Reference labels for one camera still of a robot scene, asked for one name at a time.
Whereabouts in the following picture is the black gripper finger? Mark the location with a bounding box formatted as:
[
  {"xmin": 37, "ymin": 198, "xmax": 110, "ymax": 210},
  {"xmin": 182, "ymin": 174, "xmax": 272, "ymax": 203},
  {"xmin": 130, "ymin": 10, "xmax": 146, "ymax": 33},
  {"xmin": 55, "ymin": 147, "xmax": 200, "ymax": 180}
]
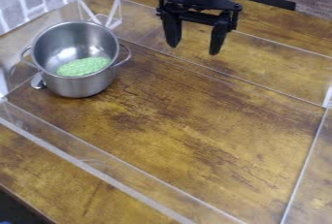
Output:
[
  {"xmin": 162, "ymin": 12, "xmax": 182, "ymax": 48},
  {"xmin": 209, "ymin": 22, "xmax": 229, "ymax": 55}
]

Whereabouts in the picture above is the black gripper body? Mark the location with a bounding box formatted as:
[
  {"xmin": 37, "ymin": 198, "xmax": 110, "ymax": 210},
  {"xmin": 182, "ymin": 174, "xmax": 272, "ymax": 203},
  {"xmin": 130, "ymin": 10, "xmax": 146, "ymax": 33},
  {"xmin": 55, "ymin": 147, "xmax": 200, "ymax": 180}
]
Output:
[{"xmin": 157, "ymin": 0, "xmax": 243, "ymax": 31}]

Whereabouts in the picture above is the green bumpy object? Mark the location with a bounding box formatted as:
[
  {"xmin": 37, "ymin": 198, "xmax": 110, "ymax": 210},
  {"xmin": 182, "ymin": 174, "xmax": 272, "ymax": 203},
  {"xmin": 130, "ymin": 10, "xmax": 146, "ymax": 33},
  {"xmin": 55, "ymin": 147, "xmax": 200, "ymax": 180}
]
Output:
[{"xmin": 57, "ymin": 57, "xmax": 112, "ymax": 77}]

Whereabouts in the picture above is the silver steel pot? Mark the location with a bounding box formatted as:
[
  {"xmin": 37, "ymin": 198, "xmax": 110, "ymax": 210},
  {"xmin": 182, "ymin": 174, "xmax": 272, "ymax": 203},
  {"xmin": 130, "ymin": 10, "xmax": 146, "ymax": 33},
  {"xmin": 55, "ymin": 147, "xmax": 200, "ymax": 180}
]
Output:
[{"xmin": 20, "ymin": 20, "xmax": 132, "ymax": 98}]

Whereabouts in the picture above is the clear acrylic barrier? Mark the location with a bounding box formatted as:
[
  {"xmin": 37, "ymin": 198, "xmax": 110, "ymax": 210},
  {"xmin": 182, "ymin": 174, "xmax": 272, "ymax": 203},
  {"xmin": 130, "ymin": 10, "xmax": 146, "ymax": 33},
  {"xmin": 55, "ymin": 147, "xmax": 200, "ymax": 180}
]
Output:
[{"xmin": 0, "ymin": 0, "xmax": 332, "ymax": 224}]

